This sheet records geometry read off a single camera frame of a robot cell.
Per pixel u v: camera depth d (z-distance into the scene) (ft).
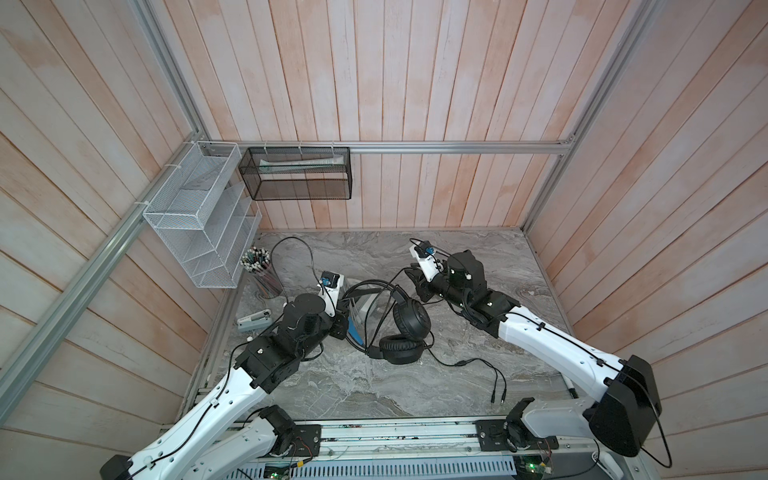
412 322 2.05
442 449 2.40
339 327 2.03
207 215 2.34
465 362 2.82
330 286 1.94
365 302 2.91
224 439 1.79
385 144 3.21
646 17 2.25
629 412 1.32
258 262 2.90
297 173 3.43
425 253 2.09
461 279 1.90
